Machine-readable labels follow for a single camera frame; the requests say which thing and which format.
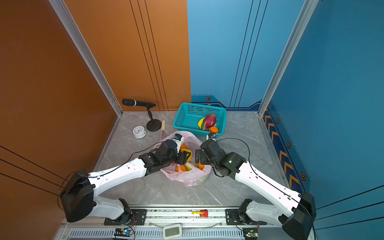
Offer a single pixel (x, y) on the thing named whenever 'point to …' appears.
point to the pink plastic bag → (196, 176)
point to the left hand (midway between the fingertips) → (187, 151)
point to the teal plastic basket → (188, 115)
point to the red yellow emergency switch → (203, 213)
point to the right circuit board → (250, 233)
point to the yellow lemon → (182, 150)
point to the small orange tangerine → (182, 167)
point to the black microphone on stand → (152, 125)
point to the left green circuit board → (123, 232)
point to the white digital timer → (172, 231)
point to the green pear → (188, 168)
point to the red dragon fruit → (209, 121)
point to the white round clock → (139, 132)
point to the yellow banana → (200, 123)
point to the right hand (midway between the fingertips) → (201, 154)
